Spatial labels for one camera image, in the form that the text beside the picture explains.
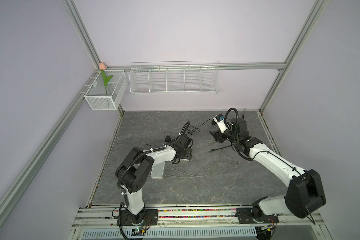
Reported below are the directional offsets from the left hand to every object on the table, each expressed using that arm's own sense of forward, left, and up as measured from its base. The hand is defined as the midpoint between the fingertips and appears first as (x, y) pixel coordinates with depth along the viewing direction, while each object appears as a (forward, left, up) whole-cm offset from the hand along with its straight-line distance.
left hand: (187, 154), depth 94 cm
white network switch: (-10, +18, +1) cm, 21 cm away
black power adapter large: (+11, +12, +2) cm, 17 cm away
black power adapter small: (+21, -7, -1) cm, 22 cm away
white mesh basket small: (+31, +46, +29) cm, 63 cm away
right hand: (+6, -17, +18) cm, 26 cm away
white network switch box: (-5, +2, +4) cm, 7 cm away
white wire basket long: (+46, -11, +25) cm, 53 cm away
